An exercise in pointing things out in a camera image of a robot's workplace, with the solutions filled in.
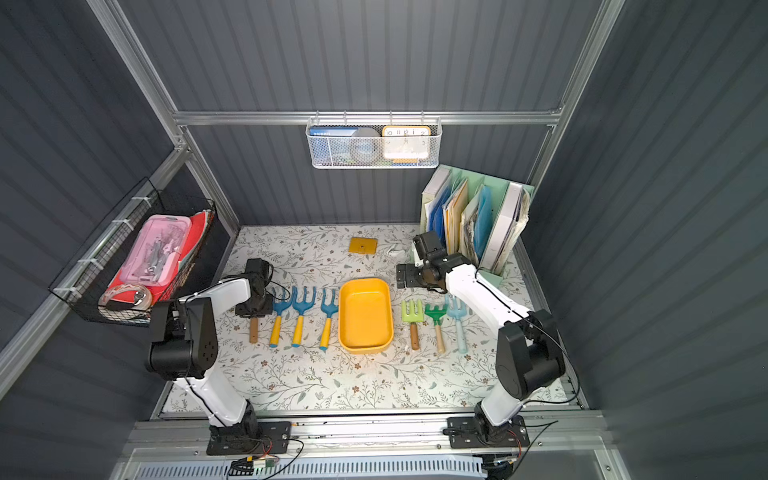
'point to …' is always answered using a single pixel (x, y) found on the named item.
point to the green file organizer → (448, 206)
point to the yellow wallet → (365, 246)
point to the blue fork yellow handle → (328, 309)
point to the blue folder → (483, 220)
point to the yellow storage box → (365, 315)
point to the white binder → (511, 218)
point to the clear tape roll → (112, 291)
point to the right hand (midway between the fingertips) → (418, 274)
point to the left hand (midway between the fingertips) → (250, 311)
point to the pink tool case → (156, 254)
